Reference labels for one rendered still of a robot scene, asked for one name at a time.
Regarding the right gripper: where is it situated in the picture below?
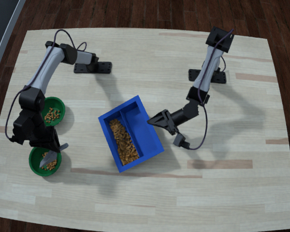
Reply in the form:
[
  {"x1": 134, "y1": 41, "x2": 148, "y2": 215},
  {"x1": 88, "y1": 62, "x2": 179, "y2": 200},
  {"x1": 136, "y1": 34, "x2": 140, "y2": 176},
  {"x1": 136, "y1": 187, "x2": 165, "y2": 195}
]
[{"x1": 29, "y1": 121, "x2": 60, "y2": 153}]

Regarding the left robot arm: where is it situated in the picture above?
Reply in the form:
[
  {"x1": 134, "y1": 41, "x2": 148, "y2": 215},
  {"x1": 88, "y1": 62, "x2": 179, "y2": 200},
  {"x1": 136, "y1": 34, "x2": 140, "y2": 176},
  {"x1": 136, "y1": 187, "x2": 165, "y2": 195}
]
[{"x1": 173, "y1": 26, "x2": 234, "y2": 148}]

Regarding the dark green bowl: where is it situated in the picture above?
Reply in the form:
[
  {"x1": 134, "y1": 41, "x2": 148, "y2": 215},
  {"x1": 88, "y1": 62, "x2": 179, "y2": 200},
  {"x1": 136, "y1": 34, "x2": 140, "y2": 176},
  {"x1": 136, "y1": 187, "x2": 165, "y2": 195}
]
[
  {"x1": 29, "y1": 147, "x2": 61, "y2": 176},
  {"x1": 41, "y1": 97, "x2": 65, "y2": 126}
]

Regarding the blue divided box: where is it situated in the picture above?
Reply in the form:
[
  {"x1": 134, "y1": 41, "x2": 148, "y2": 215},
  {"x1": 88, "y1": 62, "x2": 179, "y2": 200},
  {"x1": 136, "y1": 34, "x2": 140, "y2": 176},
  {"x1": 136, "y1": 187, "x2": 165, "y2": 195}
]
[{"x1": 98, "y1": 96, "x2": 164, "y2": 173}]

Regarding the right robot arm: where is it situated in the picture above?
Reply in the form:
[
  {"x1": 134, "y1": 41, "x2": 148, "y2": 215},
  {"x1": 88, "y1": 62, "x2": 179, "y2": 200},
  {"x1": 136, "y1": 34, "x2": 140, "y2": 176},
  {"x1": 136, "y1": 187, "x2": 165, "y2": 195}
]
[{"x1": 11, "y1": 41, "x2": 112, "y2": 145}]

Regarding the grey scoop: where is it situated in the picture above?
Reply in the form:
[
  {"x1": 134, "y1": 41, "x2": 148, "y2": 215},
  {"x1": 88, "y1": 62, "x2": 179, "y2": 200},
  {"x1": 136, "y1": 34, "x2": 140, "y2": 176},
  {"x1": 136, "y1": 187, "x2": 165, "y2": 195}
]
[{"x1": 40, "y1": 143, "x2": 69, "y2": 168}]

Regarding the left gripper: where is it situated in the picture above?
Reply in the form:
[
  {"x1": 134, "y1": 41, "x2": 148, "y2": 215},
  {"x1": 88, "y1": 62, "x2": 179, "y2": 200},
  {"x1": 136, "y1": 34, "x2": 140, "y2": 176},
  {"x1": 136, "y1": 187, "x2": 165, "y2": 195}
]
[{"x1": 147, "y1": 108, "x2": 188, "y2": 136}]

